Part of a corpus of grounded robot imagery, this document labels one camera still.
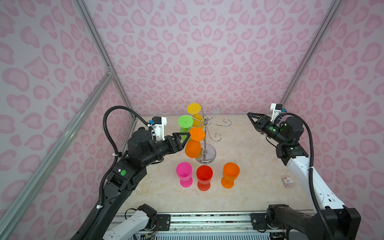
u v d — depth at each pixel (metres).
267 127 0.63
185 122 0.72
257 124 0.64
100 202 0.38
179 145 0.52
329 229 0.36
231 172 0.80
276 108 0.65
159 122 0.54
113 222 0.41
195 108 0.78
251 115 0.67
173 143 0.51
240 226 0.72
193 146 0.75
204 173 0.78
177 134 0.53
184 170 0.77
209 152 0.98
